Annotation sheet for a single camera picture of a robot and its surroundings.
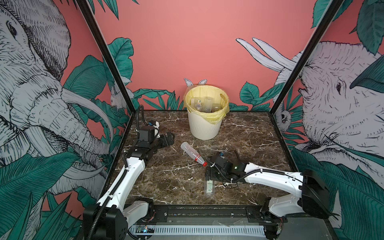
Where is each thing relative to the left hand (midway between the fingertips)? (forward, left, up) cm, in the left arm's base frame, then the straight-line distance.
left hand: (168, 134), depth 81 cm
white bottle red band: (-4, -14, -17) cm, 22 cm away
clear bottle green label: (-25, -21, -15) cm, 36 cm away
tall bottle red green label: (+18, -17, +3) cm, 25 cm away
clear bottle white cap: (+27, -24, -3) cm, 36 cm away
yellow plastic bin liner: (+27, -32, +4) cm, 42 cm away
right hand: (-19, -21, -12) cm, 31 cm away
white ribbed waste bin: (+15, -21, -15) cm, 30 cm away
